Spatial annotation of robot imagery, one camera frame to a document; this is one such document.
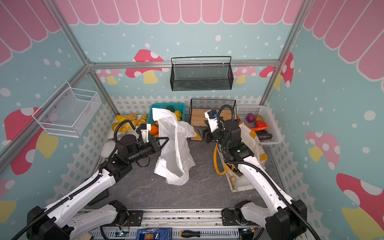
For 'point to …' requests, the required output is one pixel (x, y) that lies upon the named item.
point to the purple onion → (250, 117)
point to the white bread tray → (120, 134)
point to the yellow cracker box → (198, 137)
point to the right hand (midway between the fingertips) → (200, 124)
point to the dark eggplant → (265, 136)
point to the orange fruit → (154, 130)
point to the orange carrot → (256, 129)
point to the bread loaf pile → (136, 120)
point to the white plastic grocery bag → (176, 157)
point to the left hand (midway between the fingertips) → (169, 142)
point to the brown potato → (258, 117)
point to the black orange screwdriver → (193, 233)
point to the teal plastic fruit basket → (150, 136)
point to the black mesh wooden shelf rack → (199, 106)
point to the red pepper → (260, 124)
